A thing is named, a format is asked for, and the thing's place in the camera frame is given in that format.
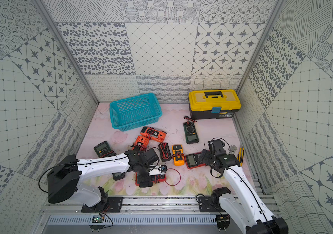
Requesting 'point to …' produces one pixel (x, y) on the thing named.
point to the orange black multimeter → (141, 143)
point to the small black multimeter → (117, 176)
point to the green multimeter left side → (103, 150)
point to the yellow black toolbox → (213, 104)
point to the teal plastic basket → (135, 112)
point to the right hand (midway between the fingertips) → (209, 161)
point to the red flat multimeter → (196, 160)
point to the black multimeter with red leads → (164, 151)
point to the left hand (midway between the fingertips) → (152, 172)
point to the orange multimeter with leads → (158, 136)
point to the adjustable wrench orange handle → (232, 149)
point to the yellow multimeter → (178, 155)
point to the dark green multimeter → (191, 134)
